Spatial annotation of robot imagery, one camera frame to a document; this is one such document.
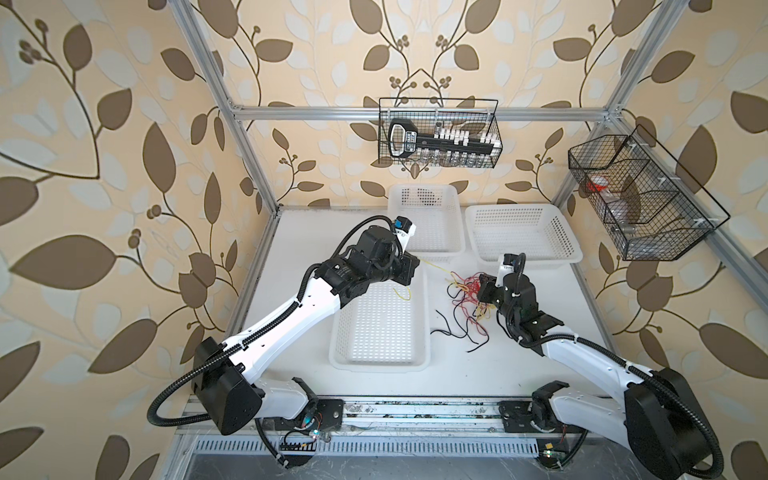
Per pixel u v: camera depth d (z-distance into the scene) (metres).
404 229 0.64
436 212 1.20
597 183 0.81
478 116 0.91
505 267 0.75
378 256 0.56
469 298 0.92
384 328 0.89
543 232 1.11
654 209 0.72
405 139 0.84
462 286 0.86
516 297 0.63
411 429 0.74
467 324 0.87
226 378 0.39
